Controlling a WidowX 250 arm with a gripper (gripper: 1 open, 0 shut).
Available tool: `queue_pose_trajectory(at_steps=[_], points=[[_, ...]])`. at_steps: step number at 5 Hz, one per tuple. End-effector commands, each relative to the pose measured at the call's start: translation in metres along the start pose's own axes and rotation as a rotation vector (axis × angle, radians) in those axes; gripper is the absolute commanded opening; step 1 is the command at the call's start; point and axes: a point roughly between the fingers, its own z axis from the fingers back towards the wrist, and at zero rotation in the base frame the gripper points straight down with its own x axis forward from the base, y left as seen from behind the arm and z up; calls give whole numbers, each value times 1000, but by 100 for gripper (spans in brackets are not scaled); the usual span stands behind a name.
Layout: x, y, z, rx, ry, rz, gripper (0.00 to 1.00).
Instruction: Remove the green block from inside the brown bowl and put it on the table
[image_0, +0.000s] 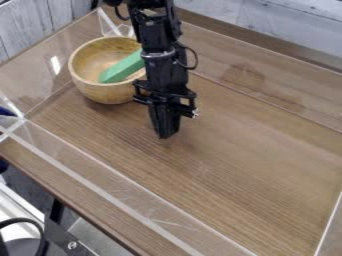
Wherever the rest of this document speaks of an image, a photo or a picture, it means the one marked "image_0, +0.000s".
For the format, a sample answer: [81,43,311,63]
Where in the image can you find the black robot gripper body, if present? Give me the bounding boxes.
[133,80,200,118]

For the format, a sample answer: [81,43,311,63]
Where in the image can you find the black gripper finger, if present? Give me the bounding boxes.
[166,105,181,137]
[149,103,166,139]

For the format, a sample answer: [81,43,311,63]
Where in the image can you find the green rectangular block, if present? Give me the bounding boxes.
[99,49,145,83]

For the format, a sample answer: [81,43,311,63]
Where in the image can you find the brown wooden bowl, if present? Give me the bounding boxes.
[69,36,146,104]

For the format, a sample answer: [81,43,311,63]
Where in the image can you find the clear acrylic tray walls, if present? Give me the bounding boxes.
[0,15,342,256]

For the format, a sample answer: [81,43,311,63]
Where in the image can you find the blue object at edge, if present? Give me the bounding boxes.
[0,106,18,117]

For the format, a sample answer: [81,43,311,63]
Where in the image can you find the black table leg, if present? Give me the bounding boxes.
[50,199,65,224]

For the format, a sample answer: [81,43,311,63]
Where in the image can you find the clear acrylic corner bracket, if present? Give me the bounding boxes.
[97,8,136,38]

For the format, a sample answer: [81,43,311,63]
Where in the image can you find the grey metal base plate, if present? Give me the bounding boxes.
[45,219,99,256]

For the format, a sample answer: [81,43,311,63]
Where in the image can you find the black cable loop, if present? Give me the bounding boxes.
[0,217,49,256]

